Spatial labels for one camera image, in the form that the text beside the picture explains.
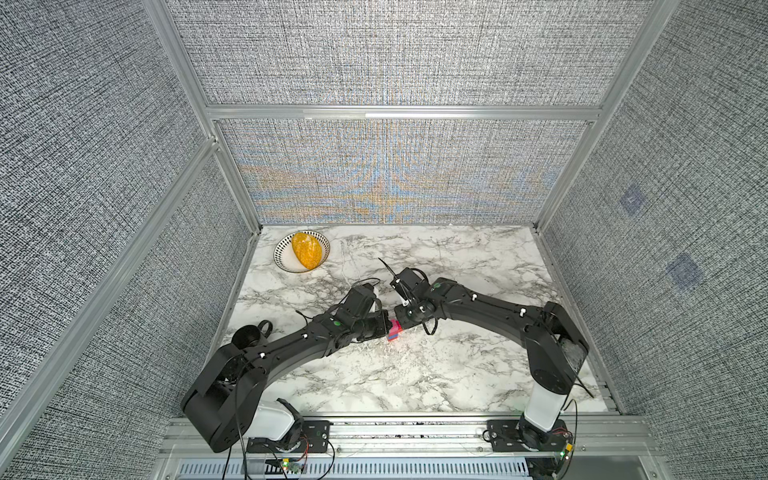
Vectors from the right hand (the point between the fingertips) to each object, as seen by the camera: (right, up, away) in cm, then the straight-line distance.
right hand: (402, 310), depth 87 cm
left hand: (-1, -3, -4) cm, 5 cm away
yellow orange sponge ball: (-32, +18, +16) cm, 40 cm away
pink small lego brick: (-2, -5, -3) cm, 6 cm away
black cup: (-43, -6, -4) cm, 44 cm away
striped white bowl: (-40, +15, +20) cm, 48 cm away
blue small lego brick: (-3, -9, +3) cm, 10 cm away
